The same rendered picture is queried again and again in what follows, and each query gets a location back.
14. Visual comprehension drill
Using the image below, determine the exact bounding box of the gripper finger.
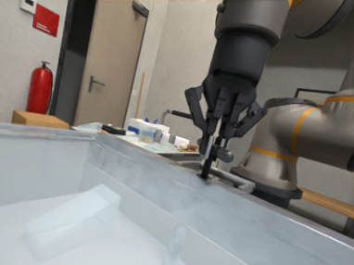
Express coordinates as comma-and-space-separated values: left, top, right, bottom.
183, 85, 221, 156
217, 100, 269, 150

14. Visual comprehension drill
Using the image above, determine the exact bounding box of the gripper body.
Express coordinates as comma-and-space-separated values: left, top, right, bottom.
202, 31, 276, 120

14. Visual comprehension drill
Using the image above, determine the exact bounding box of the black key with grey knob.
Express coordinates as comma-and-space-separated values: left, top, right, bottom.
199, 134, 235, 181

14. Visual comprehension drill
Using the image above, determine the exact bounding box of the grey key rack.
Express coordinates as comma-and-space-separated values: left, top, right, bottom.
182, 160, 257, 195

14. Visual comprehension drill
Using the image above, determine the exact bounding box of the glass vitrine case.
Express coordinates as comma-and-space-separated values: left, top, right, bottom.
0, 121, 354, 265

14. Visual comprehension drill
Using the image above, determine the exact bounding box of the clear acrylic wedge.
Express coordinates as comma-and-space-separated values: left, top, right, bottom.
22, 183, 122, 264

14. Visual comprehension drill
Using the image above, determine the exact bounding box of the white tube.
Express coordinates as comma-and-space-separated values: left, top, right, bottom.
160, 132, 191, 148

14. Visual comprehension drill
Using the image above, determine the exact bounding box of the brown small object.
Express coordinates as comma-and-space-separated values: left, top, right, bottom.
178, 143, 199, 153

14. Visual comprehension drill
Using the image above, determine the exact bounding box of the pale green tray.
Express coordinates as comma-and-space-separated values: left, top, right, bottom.
116, 133, 200, 155

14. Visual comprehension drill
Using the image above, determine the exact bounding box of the wooden stick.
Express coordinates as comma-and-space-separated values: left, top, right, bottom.
134, 71, 146, 120

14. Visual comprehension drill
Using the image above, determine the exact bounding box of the clear plastic beaker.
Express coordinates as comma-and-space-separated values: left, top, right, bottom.
137, 121, 156, 144

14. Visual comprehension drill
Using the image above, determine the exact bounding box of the white box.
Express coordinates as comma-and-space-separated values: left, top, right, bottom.
127, 118, 171, 136

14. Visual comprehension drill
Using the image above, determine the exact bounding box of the black framed picture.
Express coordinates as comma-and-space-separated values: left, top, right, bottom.
294, 87, 338, 100

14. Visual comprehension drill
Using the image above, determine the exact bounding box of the black handheld device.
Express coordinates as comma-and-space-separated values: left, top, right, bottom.
101, 123, 127, 136

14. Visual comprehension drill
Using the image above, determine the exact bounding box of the beige door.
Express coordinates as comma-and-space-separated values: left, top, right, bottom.
73, 0, 150, 128

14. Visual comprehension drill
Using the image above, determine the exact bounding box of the clear plastic bag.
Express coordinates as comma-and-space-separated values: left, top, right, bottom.
71, 121, 104, 133

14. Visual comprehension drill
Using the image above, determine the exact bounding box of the black door closer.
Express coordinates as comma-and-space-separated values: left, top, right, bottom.
132, 0, 150, 19

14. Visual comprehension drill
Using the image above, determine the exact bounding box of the wooden handrail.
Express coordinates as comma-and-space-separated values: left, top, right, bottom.
297, 185, 354, 220

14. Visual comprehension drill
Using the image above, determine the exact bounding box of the red fire extinguisher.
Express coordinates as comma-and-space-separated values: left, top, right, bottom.
25, 60, 55, 115

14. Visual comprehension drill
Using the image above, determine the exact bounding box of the brown cardboard box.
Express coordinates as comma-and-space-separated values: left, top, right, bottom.
11, 109, 70, 131

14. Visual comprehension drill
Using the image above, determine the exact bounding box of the black bar handle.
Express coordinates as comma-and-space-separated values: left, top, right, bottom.
171, 109, 195, 120

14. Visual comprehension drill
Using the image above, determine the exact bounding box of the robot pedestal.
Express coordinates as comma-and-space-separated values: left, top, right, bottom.
231, 166, 304, 209

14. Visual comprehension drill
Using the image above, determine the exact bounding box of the grey door handle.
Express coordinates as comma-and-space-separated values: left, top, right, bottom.
88, 75, 107, 94

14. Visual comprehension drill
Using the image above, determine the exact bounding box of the red wall sign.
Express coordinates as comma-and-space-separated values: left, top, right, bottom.
32, 3, 61, 38

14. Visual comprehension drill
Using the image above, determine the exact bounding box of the white wall sign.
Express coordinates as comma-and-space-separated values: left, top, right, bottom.
19, 0, 38, 15

